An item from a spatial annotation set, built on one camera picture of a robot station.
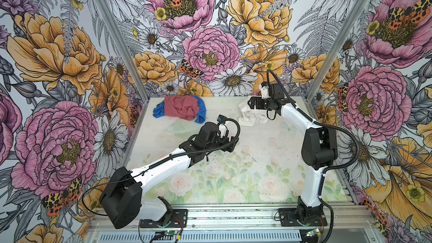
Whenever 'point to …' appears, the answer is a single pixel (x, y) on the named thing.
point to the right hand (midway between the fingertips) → (255, 106)
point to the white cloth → (250, 116)
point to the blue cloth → (159, 111)
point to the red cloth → (185, 107)
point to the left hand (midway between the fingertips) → (228, 139)
